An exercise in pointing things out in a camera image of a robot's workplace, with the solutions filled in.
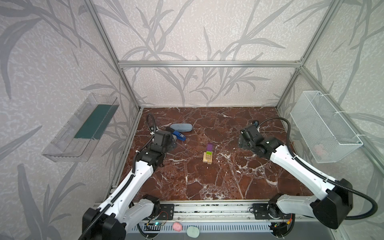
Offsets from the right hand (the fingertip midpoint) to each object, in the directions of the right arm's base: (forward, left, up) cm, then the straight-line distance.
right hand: (248, 136), depth 82 cm
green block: (-6, +22, -7) cm, 24 cm away
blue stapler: (+9, +41, -14) cm, 44 cm away
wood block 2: (-7, +25, -15) cm, 30 cm away
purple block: (+2, +21, -15) cm, 26 cm away
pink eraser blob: (-40, +38, -14) cm, 57 cm away
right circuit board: (-40, -13, -22) cm, 48 cm away
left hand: (0, +46, +1) cm, 46 cm away
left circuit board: (-40, +49, -19) cm, 66 cm away
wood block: (-7, +22, -12) cm, 26 cm away
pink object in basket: (-9, -33, +1) cm, 35 cm away
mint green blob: (-42, +30, -14) cm, 53 cm away
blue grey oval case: (+18, +41, -15) cm, 47 cm away
